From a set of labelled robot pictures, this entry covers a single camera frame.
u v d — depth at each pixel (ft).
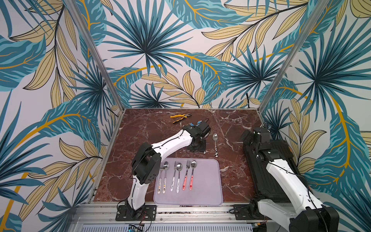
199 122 3.57
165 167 2.87
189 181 2.75
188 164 2.96
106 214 2.43
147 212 2.37
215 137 3.31
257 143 1.95
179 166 2.87
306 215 1.29
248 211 2.39
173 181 2.69
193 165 2.92
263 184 2.52
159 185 2.67
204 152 3.11
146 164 1.59
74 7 2.23
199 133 2.08
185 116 3.72
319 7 2.26
